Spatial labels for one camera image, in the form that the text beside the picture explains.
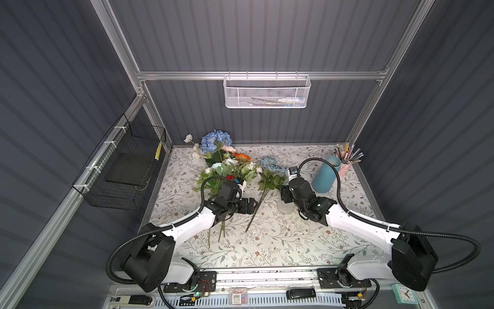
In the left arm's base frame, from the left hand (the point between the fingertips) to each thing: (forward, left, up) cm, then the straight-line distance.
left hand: (253, 205), depth 85 cm
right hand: (+7, -17, +7) cm, 19 cm away
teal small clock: (-33, -55, -7) cm, 64 cm away
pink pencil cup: (+20, -48, -1) cm, 52 cm away
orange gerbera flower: (+25, +5, +5) cm, 26 cm away
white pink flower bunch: (+22, +14, +2) cm, 26 cm away
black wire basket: (+4, +52, +18) cm, 55 cm away
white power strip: (-34, +43, -6) cm, 55 cm away
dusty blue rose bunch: (+18, -10, -3) cm, 21 cm away
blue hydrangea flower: (+35, +23, +6) cm, 42 cm away
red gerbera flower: (-7, +14, -9) cm, 18 cm away
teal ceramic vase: (+11, -33, +7) cm, 36 cm away
